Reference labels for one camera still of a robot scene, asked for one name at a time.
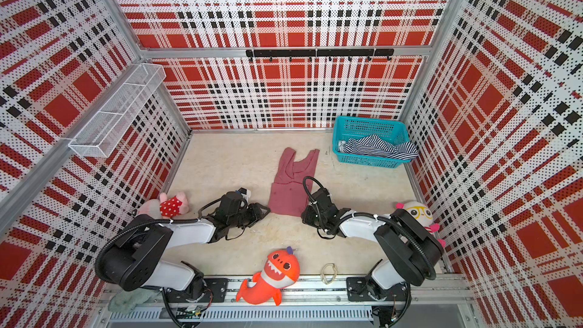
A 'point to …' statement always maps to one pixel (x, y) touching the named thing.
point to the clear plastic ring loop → (329, 273)
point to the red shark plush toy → (282, 269)
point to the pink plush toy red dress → (165, 207)
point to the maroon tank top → (289, 190)
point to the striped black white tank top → (377, 146)
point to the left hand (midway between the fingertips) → (271, 211)
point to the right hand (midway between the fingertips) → (306, 215)
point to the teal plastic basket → (390, 130)
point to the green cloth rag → (124, 301)
